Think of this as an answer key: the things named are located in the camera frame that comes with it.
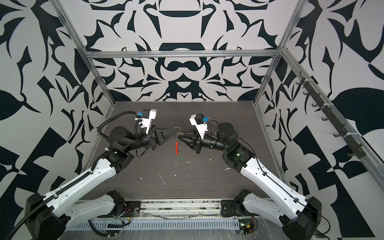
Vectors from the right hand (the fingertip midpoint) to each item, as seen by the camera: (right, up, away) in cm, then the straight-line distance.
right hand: (181, 136), depth 60 cm
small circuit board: (+30, -44, +11) cm, 54 cm away
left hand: (-1, +3, -4) cm, 5 cm away
